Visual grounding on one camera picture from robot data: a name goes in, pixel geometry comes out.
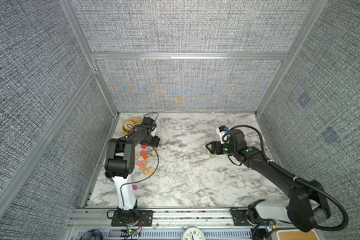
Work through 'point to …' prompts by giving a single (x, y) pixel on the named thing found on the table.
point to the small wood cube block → (154, 153)
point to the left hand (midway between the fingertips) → (152, 143)
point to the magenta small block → (134, 187)
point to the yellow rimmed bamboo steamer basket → (129, 123)
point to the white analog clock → (193, 233)
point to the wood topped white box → (295, 234)
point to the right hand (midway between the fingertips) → (211, 144)
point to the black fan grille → (93, 234)
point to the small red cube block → (144, 147)
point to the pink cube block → (139, 163)
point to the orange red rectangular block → (144, 154)
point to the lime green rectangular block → (211, 155)
